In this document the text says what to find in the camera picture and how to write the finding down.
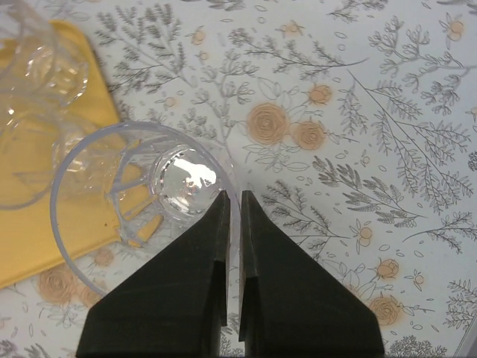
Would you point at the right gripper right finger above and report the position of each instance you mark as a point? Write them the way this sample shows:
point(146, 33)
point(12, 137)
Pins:
point(290, 305)

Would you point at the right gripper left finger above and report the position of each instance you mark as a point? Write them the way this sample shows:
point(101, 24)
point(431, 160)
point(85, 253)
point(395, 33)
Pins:
point(173, 306)

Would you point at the clear glass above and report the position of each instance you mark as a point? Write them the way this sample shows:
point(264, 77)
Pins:
point(125, 192)

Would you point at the clear glass mid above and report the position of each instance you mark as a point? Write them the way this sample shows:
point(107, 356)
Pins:
point(41, 73)

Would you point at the yellow plastic tray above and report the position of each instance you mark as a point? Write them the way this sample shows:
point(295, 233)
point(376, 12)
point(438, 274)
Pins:
point(28, 246)

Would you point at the floral patterned table mat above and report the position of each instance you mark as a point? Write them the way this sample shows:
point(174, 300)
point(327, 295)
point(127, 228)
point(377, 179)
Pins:
point(352, 122)

